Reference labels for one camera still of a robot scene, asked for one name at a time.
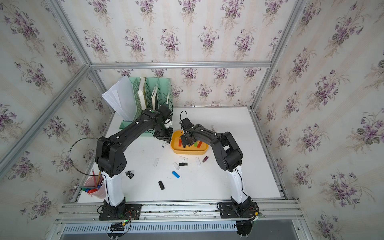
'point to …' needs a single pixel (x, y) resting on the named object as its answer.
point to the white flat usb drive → (198, 161)
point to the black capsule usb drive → (161, 185)
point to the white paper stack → (122, 97)
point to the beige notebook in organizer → (153, 97)
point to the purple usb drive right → (205, 159)
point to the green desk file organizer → (149, 93)
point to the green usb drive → (195, 144)
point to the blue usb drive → (178, 176)
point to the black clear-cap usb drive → (183, 164)
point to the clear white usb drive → (156, 162)
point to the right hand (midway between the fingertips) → (188, 140)
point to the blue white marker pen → (164, 144)
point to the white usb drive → (176, 166)
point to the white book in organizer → (141, 92)
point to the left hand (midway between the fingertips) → (171, 140)
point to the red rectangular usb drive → (180, 142)
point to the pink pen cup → (95, 186)
